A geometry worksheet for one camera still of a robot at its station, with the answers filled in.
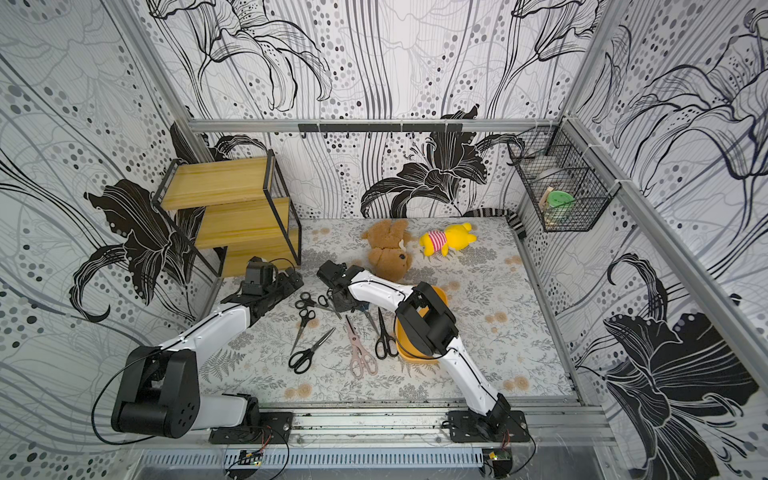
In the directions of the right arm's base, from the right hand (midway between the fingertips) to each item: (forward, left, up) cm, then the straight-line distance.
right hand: (353, 299), depth 99 cm
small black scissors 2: (-2, +8, +2) cm, 8 cm away
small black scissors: (-7, +15, +2) cm, 16 cm away
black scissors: (-16, -12, +2) cm, 20 cm away
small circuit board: (-44, +20, -1) cm, 48 cm away
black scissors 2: (-2, +15, +2) cm, 16 cm away
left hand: (0, +17, +10) cm, 19 cm away
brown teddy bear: (+11, -12, +10) cm, 19 cm away
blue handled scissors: (-4, -5, +1) cm, 6 cm away
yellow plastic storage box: (-17, -17, +7) cm, 25 cm away
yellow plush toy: (+22, -36, +6) cm, 43 cm away
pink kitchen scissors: (-20, -5, +1) cm, 21 cm away
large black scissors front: (-21, +12, +2) cm, 25 cm away
